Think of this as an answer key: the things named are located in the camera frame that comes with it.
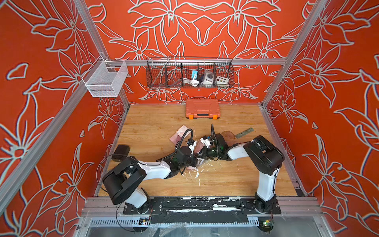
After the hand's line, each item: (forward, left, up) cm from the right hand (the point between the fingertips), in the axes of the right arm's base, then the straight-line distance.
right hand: (192, 157), depth 88 cm
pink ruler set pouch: (+8, -3, -1) cm, 9 cm away
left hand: (0, -4, +3) cm, 5 cm away
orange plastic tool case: (+41, -7, 0) cm, 42 cm away
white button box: (+41, -18, +26) cm, 52 cm away
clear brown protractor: (+19, -25, -2) cm, 31 cm away
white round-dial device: (+38, -9, +30) cm, 49 cm away
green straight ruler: (+21, -37, -3) cm, 43 cm away
